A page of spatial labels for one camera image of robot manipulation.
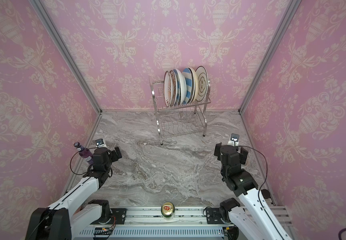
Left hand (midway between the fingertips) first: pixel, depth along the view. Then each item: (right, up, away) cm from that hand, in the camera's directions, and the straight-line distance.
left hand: (111, 149), depth 87 cm
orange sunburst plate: (+33, +35, +1) cm, 48 cm away
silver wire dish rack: (+42, +18, +30) cm, 54 cm away
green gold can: (+34, -24, -20) cm, 47 cm away
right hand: (+65, +4, -13) cm, 67 cm away
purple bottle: (-13, -2, -3) cm, 13 cm away
